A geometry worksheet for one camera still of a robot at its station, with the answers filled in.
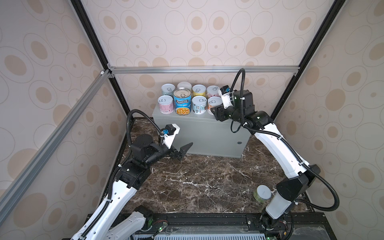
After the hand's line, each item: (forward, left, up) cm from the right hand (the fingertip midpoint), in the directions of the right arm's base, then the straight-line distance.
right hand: (217, 106), depth 73 cm
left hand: (-19, +14, 0) cm, 24 cm away
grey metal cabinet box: (-3, +3, -20) cm, 20 cm away
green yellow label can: (-32, -23, -33) cm, 51 cm away
